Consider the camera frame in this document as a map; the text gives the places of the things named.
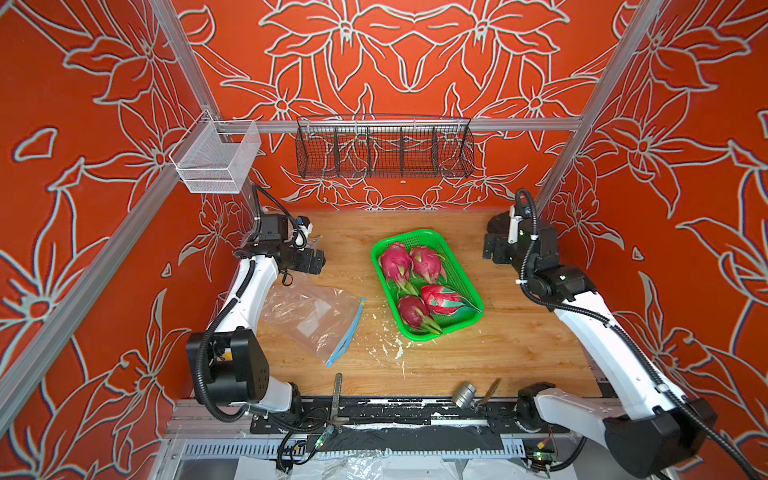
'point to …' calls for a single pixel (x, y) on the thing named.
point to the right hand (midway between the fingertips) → (503, 232)
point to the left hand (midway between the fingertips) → (307, 254)
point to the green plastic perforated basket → (455, 276)
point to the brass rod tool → (491, 391)
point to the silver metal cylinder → (464, 399)
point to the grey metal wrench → (336, 418)
